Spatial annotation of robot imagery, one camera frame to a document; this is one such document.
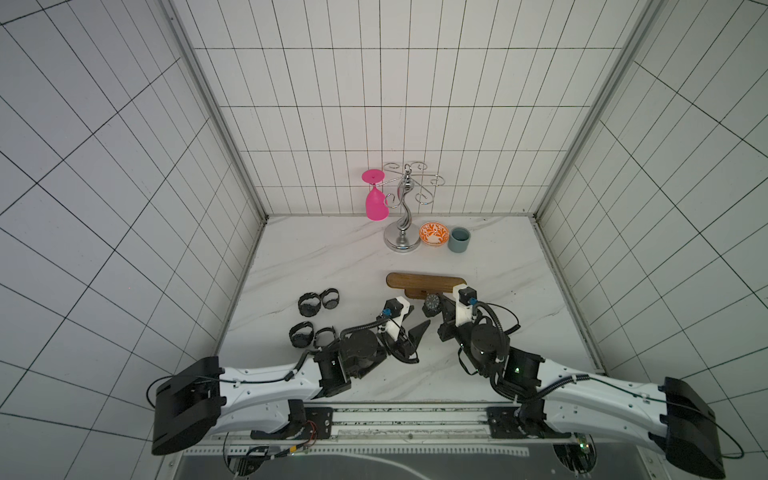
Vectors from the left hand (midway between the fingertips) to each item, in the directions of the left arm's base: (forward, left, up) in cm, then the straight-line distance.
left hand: (416, 319), depth 72 cm
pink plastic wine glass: (+42, +11, 0) cm, 43 cm away
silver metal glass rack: (+42, +1, -17) cm, 45 cm away
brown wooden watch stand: (+16, -3, -11) cm, 20 cm away
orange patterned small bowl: (+42, -10, -15) cm, 46 cm away
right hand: (+7, -6, +2) cm, 9 cm away
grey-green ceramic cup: (+36, -18, -12) cm, 42 cm away
